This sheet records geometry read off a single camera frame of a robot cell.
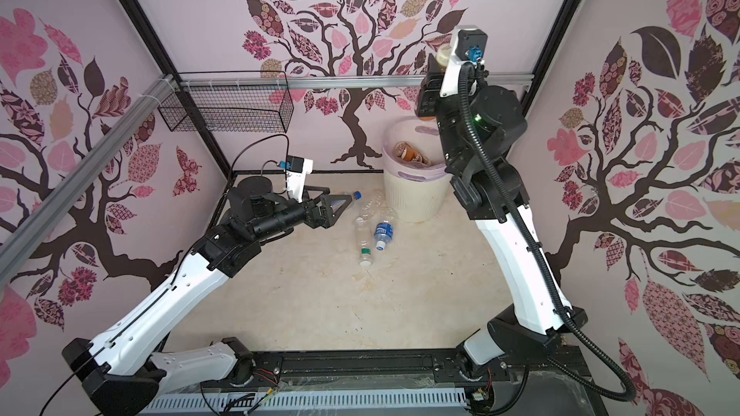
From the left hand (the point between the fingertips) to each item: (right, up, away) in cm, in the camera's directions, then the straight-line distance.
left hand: (338, 200), depth 64 cm
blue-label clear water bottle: (+11, -12, +32) cm, 36 cm away
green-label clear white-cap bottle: (+5, -15, +29) cm, 33 cm away
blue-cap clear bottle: (+1, +2, +45) cm, 45 cm away
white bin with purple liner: (+20, +7, +21) cm, 30 cm away
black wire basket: (-32, +33, +31) cm, 55 cm away
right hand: (+20, +25, -18) cm, 36 cm away
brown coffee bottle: (+19, +16, +33) cm, 41 cm away
